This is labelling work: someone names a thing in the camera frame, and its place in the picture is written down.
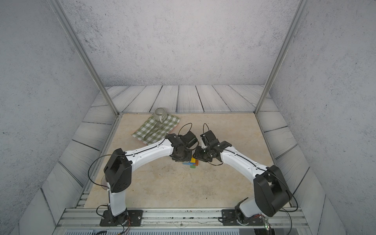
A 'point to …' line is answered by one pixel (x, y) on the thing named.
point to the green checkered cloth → (152, 131)
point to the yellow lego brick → (193, 160)
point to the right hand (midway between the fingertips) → (195, 157)
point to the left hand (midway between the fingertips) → (190, 161)
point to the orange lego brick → (197, 162)
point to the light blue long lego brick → (188, 163)
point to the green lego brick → (193, 166)
